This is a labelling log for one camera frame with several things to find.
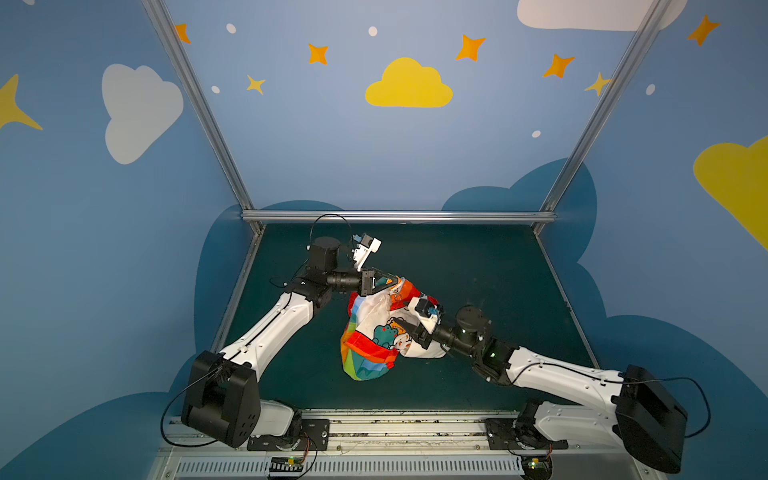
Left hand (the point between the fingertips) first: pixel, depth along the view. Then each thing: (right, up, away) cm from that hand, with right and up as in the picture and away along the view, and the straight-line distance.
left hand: (395, 279), depth 74 cm
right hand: (+3, -6, 0) cm, 7 cm away
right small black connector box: (+36, -47, -1) cm, 59 cm away
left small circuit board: (-27, -46, -1) cm, 53 cm away
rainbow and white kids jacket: (-6, -18, +8) cm, 20 cm away
